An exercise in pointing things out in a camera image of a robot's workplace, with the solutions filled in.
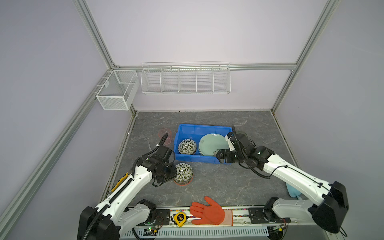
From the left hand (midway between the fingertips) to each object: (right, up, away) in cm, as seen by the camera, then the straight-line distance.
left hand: (175, 178), depth 77 cm
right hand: (+25, +12, +1) cm, 28 cm away
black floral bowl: (+5, +14, +19) cm, 24 cm away
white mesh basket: (-43, +51, +24) cm, 71 cm away
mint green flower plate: (+19, +16, +19) cm, 31 cm away
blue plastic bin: (+10, +23, +27) cm, 36 cm away
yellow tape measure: (+3, -18, -5) cm, 19 cm away
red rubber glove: (+19, -17, -3) cm, 26 cm away
